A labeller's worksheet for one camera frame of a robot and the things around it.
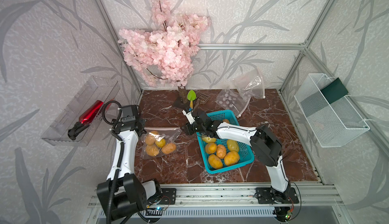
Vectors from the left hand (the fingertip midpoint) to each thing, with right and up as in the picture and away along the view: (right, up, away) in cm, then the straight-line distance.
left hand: (141, 122), depth 81 cm
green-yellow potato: (+37, -11, +7) cm, 39 cm away
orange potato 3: (+44, -16, +1) cm, 47 cm away
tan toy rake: (+33, +14, +31) cm, 48 cm away
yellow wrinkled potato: (+10, -12, +3) cm, 16 cm away
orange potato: (+14, -15, +3) cm, 21 cm away
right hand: (+21, -3, +6) cm, 23 cm away
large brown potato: (+5, -9, +1) cm, 10 cm away
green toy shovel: (+24, +16, +37) cm, 47 cm away
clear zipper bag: (+55, +12, +30) cm, 63 cm away
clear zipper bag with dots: (+14, -8, +8) cm, 18 cm away
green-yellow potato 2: (+51, -14, +5) cm, 53 cm away
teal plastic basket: (+50, -19, -1) cm, 54 cm away
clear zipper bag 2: (+68, +25, +30) cm, 78 cm away
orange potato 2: (+38, -14, +1) cm, 41 cm away
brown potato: (+5, -16, +1) cm, 17 cm away
